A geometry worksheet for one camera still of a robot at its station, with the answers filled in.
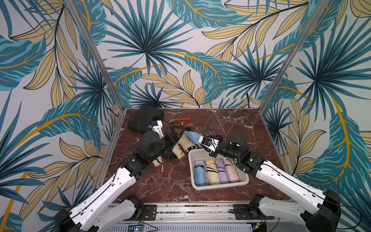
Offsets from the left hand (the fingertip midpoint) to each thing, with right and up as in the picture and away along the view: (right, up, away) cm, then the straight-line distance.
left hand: (183, 134), depth 67 cm
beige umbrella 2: (-2, -12, +28) cm, 30 cm away
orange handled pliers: (-10, +6, +43) cm, 45 cm away
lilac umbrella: (+22, -23, +16) cm, 35 cm away
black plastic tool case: (-29, +11, +43) cm, 53 cm away
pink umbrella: (+26, -22, +13) cm, 37 cm away
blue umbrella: (+5, -2, +2) cm, 6 cm away
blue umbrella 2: (+9, -25, +16) cm, 31 cm away
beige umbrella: (+17, -25, +17) cm, 35 cm away
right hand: (+9, -2, +4) cm, 10 cm away
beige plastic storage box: (+8, -12, +12) cm, 19 cm away
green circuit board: (-24, -47, +5) cm, 53 cm away
